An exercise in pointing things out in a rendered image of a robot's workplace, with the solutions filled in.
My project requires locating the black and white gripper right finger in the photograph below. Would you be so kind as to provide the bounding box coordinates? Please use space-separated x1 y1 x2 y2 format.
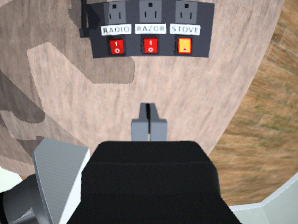
148 103 168 141

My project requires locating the dark grey power strip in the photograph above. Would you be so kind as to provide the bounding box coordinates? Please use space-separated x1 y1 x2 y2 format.
79 0 215 58

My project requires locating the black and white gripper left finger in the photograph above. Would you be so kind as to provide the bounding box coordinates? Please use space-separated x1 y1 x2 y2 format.
131 103 148 141

